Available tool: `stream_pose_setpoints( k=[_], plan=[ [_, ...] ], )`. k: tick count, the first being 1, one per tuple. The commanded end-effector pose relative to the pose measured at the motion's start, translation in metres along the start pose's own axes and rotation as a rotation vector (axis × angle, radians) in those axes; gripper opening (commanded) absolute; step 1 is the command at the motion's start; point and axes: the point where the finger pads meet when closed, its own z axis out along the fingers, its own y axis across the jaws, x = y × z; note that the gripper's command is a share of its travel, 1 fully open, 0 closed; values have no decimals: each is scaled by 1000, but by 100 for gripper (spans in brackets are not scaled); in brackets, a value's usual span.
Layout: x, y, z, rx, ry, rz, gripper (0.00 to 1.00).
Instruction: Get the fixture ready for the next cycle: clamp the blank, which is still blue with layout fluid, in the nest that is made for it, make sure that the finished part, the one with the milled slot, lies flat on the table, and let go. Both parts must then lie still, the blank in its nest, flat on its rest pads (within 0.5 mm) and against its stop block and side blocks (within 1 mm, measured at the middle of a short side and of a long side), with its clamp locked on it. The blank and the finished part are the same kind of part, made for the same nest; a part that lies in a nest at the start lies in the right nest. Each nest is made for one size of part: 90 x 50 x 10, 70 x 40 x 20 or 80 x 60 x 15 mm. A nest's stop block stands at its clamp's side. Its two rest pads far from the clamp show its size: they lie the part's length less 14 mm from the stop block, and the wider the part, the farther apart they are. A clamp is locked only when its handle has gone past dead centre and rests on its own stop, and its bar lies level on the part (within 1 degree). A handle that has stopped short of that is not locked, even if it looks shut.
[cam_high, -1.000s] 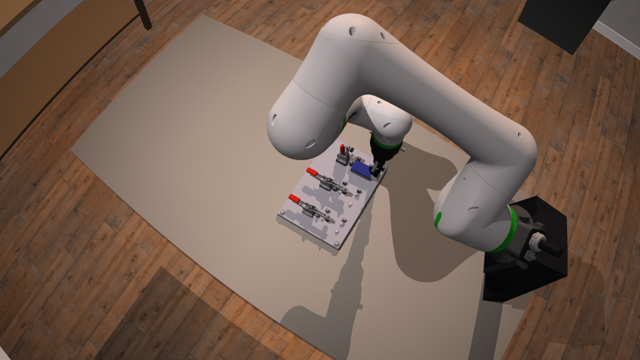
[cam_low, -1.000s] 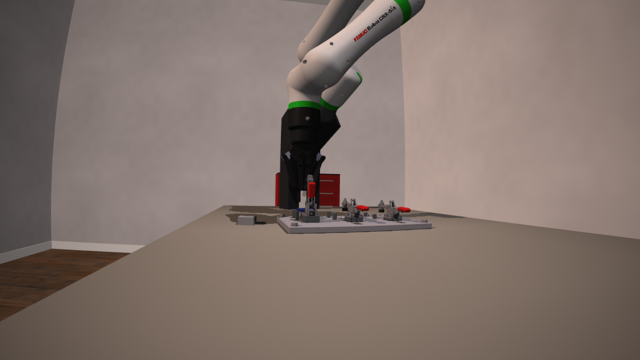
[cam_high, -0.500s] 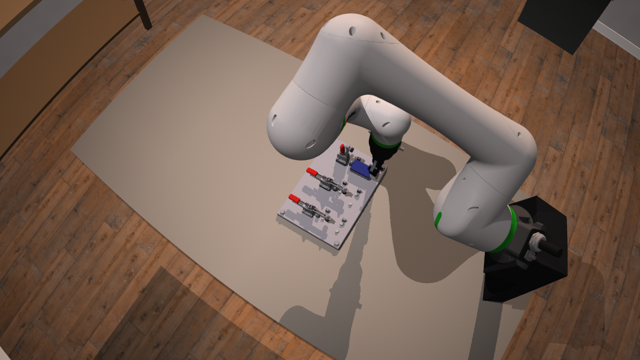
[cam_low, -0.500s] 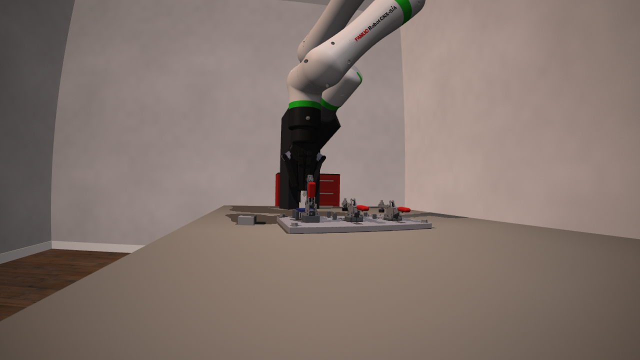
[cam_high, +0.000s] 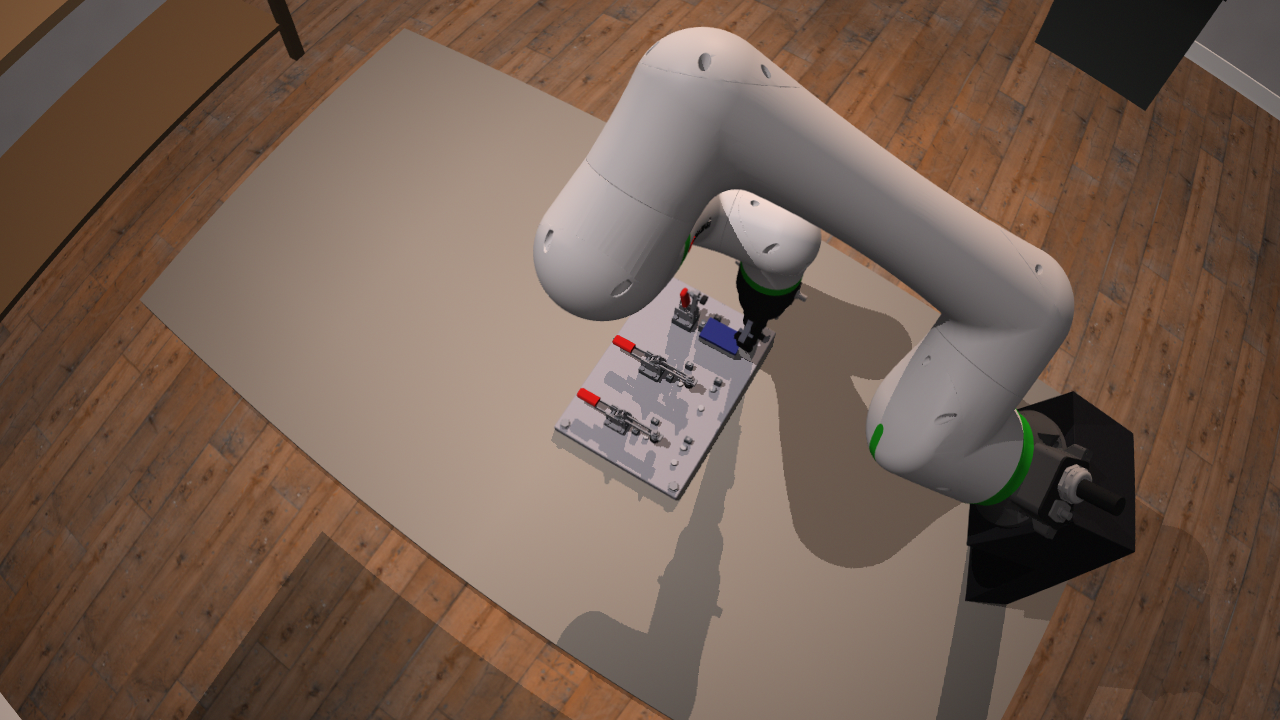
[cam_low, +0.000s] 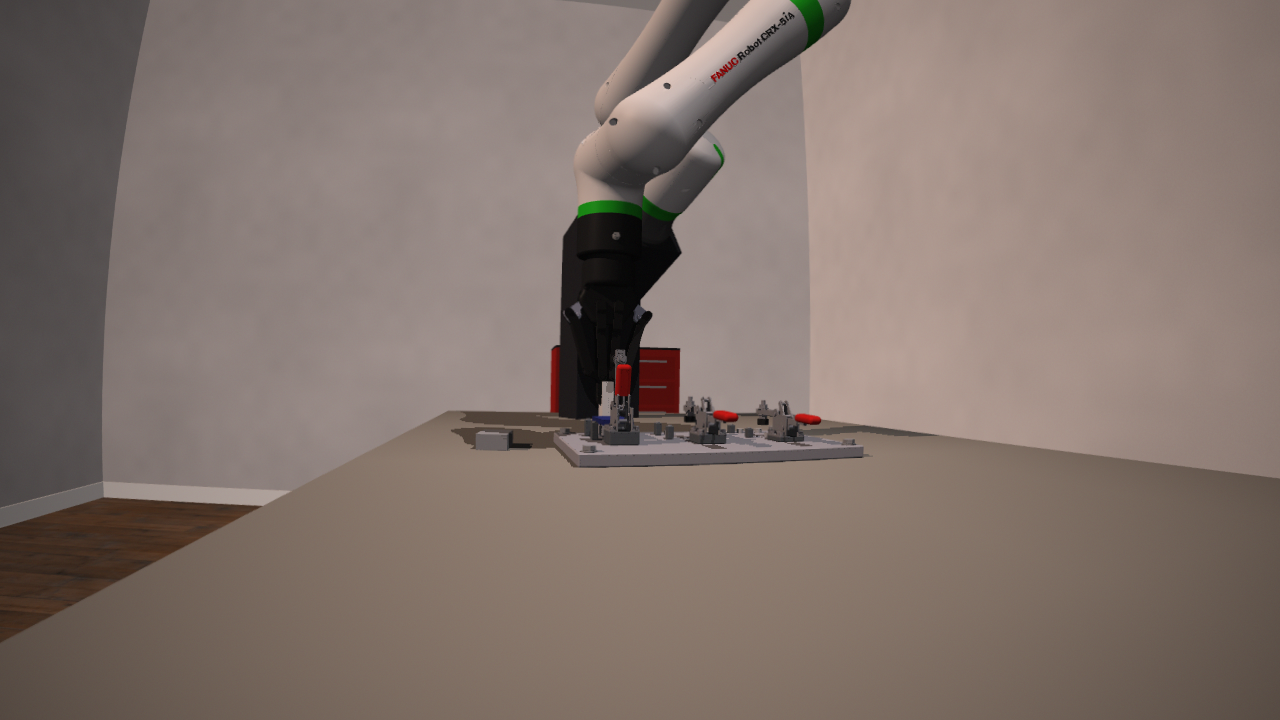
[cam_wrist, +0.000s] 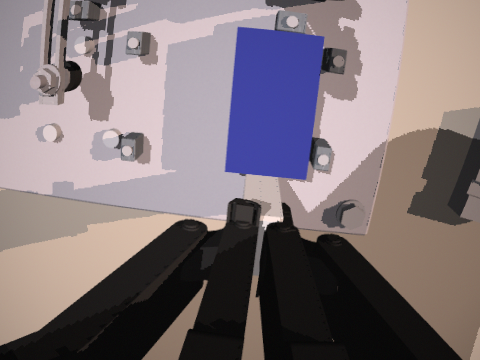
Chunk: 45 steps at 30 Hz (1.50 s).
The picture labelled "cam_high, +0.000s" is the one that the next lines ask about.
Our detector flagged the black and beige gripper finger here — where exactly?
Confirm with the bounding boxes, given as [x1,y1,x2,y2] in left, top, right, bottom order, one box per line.
[753,322,767,357]
[733,320,765,361]

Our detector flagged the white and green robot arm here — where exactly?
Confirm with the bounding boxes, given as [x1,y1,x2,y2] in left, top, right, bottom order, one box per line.
[532,27,1126,541]

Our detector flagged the blue rectangular plate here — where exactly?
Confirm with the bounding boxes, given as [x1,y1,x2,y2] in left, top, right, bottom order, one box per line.
[699,318,739,357]

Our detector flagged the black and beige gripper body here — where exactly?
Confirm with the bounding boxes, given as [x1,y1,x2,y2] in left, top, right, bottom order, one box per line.
[739,296,785,329]

